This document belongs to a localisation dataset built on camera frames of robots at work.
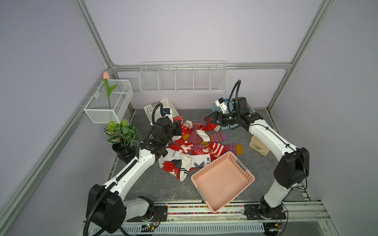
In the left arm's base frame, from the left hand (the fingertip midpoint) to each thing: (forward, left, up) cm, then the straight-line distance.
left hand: (180, 122), depth 79 cm
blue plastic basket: (+2, -26, +8) cm, 28 cm away
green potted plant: (-6, +29, -2) cm, 30 cm away
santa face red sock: (+13, -3, -23) cm, 27 cm away
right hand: (+1, -15, 0) cm, 15 cm away
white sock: (+7, -14, -24) cm, 29 cm away
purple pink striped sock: (+5, -25, -25) cm, 36 cm away
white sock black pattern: (-9, +7, -21) cm, 23 cm away
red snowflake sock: (+13, -19, -23) cm, 32 cm away
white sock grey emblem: (-13, -9, -23) cm, 28 cm away
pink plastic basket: (-26, -21, -25) cm, 42 cm away
